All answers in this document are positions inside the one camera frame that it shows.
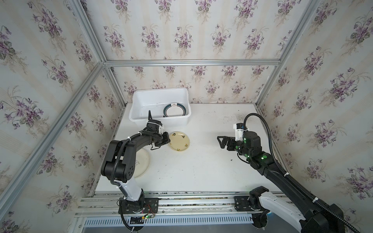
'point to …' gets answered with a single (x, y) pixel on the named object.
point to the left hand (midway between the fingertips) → (170, 140)
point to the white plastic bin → (156, 100)
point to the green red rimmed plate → (174, 109)
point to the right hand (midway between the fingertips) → (228, 137)
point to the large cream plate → (142, 162)
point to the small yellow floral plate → (179, 141)
